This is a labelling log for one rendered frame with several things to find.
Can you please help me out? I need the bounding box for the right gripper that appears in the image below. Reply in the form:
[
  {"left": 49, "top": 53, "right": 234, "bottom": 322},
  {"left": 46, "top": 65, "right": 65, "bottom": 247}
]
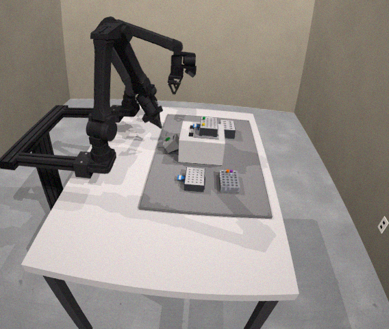
[{"left": 141, "top": 101, "right": 163, "bottom": 129}]

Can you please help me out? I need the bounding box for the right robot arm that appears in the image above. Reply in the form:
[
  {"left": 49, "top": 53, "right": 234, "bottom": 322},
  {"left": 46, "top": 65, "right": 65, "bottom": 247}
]
[{"left": 86, "top": 23, "right": 158, "bottom": 169}]

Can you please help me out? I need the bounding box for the grey flat rectangular mat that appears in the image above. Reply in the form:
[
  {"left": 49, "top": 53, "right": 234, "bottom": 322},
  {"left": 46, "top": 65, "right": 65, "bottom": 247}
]
[{"left": 139, "top": 114, "right": 273, "bottom": 219}]

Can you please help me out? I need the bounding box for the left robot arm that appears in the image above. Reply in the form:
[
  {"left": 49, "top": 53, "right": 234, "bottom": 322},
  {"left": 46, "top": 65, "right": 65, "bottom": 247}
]
[{"left": 97, "top": 16, "right": 197, "bottom": 113}]

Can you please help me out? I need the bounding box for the grey tube rack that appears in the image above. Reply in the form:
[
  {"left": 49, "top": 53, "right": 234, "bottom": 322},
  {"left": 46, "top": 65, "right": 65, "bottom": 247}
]
[{"left": 218, "top": 170, "right": 240, "bottom": 193}]

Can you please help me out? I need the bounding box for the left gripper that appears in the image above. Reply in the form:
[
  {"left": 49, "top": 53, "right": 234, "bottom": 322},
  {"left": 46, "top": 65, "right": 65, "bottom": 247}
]
[{"left": 168, "top": 65, "right": 184, "bottom": 95}]

